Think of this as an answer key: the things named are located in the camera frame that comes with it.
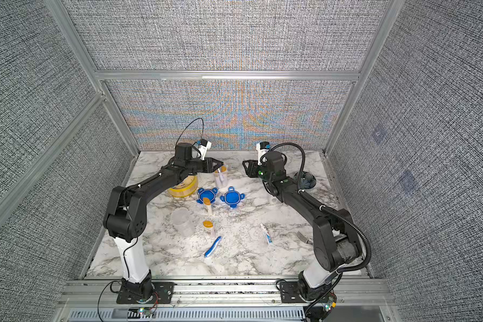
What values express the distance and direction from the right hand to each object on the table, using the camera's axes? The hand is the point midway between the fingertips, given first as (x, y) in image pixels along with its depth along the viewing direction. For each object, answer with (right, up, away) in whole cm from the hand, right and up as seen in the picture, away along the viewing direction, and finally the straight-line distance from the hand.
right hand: (246, 156), depth 85 cm
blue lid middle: (-7, -20, +16) cm, 27 cm away
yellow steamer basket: (-29, -14, +12) cm, 34 cm away
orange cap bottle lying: (-17, -21, +3) cm, 27 cm away
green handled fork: (+25, -36, -1) cm, 44 cm away
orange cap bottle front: (-15, -28, -6) cm, 32 cm away
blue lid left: (-20, -18, +18) cm, 32 cm away
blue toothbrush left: (-14, -39, -1) cm, 41 cm away
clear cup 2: (+13, -20, +10) cm, 26 cm away
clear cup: (-24, -26, -8) cm, 36 cm away
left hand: (-10, -2, +6) cm, 12 cm away
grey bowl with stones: (+32, -11, +20) cm, 39 cm away
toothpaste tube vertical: (+9, -34, +3) cm, 35 cm away
